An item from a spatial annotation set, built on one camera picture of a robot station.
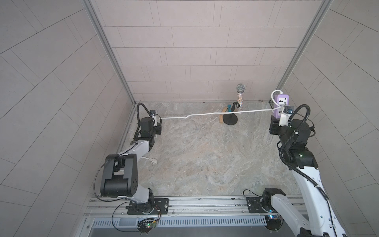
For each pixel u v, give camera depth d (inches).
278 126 23.9
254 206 27.9
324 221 14.8
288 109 22.4
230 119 41.2
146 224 25.5
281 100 25.3
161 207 27.7
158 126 31.5
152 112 30.7
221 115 42.4
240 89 32.5
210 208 27.9
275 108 25.4
